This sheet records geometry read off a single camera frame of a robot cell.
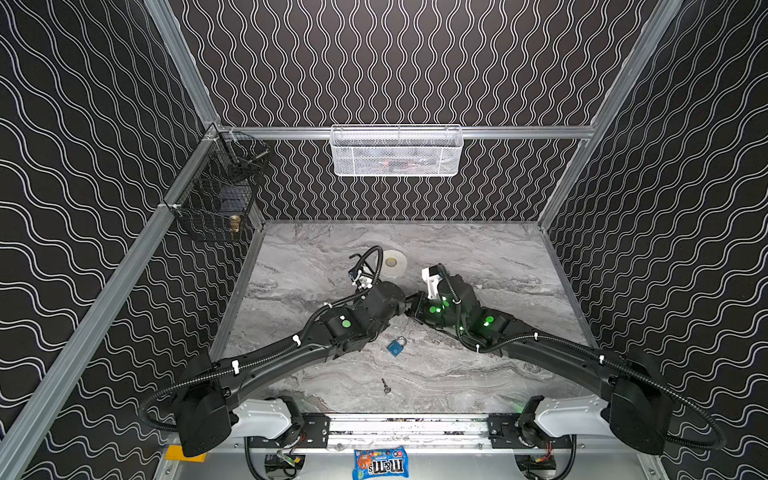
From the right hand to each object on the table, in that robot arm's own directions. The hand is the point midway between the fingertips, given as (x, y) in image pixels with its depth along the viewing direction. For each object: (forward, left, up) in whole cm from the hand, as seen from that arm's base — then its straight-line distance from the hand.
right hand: (393, 304), depth 76 cm
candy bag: (-32, +5, -18) cm, 36 cm away
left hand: (+1, -4, +3) cm, 5 cm away
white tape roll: (+27, 0, -18) cm, 33 cm away
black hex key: (+32, +15, -19) cm, 40 cm away
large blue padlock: (-3, -1, -19) cm, 19 cm away
